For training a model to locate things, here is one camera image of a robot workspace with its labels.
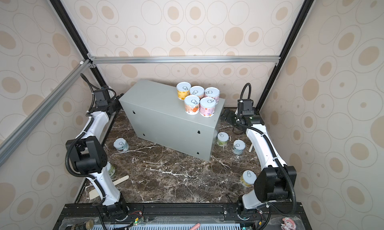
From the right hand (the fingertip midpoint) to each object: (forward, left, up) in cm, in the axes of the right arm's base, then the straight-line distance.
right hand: (228, 117), depth 84 cm
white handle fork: (-7, -17, -23) cm, 30 cm away
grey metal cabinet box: (-7, +37, +10) cm, 39 cm away
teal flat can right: (-9, -8, -18) cm, 22 cm away
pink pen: (-49, +19, -22) cm, 57 cm away
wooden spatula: (-33, +74, -24) cm, 85 cm away
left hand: (+15, +59, +5) cm, 61 cm away
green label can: (-3, +1, -18) cm, 18 cm away
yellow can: (-28, -10, -18) cm, 35 cm away
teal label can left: (-7, +65, -16) cm, 67 cm away
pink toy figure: (-48, -24, -21) cm, 58 cm away
